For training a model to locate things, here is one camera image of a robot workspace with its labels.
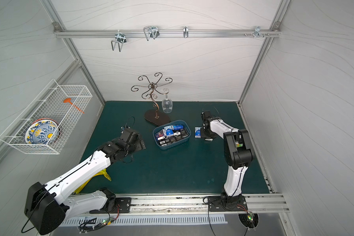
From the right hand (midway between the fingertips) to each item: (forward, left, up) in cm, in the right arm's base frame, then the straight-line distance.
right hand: (208, 134), depth 98 cm
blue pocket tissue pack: (+2, +7, -1) cm, 8 cm away
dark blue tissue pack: (+3, +21, +3) cm, 21 cm away
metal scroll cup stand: (+14, +39, 0) cm, 42 cm away
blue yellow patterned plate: (-22, +77, +33) cm, 87 cm away
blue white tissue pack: (0, +28, +3) cm, 28 cm away
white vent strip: (-51, +57, -2) cm, 77 cm away
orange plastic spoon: (-1, +80, +31) cm, 85 cm away
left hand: (-15, +41, +12) cm, 46 cm away
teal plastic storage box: (-2, +19, 0) cm, 20 cm away
